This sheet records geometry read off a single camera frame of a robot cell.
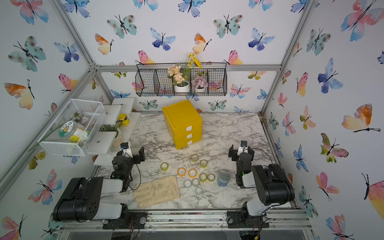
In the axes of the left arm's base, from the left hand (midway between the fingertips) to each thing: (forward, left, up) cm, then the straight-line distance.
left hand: (136, 146), depth 90 cm
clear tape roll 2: (-19, -35, -10) cm, 41 cm away
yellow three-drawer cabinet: (+6, -29, +13) cm, 32 cm away
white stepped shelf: (0, +18, +2) cm, 18 cm away
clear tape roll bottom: (-23, -36, -10) cm, 44 cm away
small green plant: (+13, +16, +3) cm, 21 cm away
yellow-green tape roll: (-9, -16, -9) cm, 21 cm away
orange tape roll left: (-13, -26, -10) cm, 31 cm away
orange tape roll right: (-13, -33, -10) cm, 37 cm away
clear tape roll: (-19, -30, -10) cm, 37 cm away
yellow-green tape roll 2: (-7, -40, -10) cm, 42 cm away
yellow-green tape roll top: (-4, -34, -10) cm, 36 cm away
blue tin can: (-20, -50, -3) cm, 53 cm away
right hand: (0, -64, -1) cm, 64 cm away
